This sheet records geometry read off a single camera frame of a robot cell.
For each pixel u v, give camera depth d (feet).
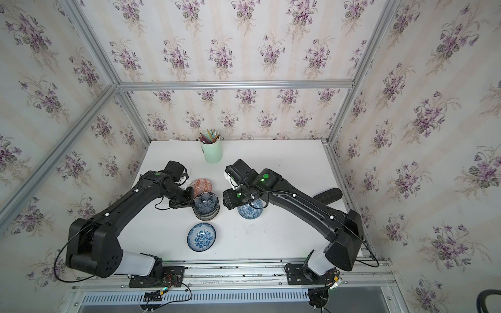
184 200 2.41
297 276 2.40
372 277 2.42
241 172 1.77
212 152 3.40
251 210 2.97
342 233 1.31
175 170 2.25
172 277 2.38
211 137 3.46
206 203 2.83
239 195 2.00
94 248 1.34
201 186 3.15
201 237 2.69
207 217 2.66
